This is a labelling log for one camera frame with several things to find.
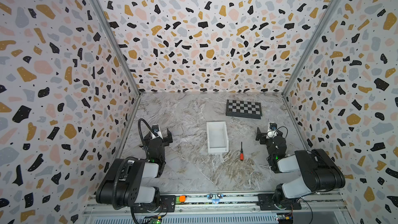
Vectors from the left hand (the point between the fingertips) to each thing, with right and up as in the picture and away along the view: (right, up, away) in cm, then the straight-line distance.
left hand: (162, 130), depth 88 cm
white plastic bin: (+32, -8, +7) cm, 34 cm away
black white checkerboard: (+51, +12, +21) cm, 57 cm away
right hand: (+63, +1, +2) cm, 63 cm away
